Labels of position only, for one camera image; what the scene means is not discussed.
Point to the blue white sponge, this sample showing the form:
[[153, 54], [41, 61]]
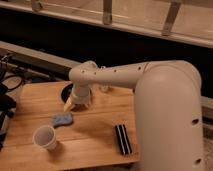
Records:
[[62, 120]]

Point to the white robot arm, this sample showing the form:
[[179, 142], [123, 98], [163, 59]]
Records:
[[167, 105]]

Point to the clear plastic bottle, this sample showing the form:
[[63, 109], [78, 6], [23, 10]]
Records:
[[104, 88]]

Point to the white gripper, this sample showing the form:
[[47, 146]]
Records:
[[80, 95]]

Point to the metal railing post middle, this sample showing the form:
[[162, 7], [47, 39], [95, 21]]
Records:
[[107, 12]]

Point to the metal railing post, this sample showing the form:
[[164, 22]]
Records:
[[107, 12], [171, 17]]

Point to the black bowl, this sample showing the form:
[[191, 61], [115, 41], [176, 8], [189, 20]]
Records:
[[66, 92]]

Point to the metal railing post right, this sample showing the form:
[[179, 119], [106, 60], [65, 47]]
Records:
[[171, 17]]

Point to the black striped rectangular block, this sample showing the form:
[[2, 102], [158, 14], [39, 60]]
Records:
[[123, 140]]

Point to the white paper cup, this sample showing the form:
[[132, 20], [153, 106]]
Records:
[[45, 137]]

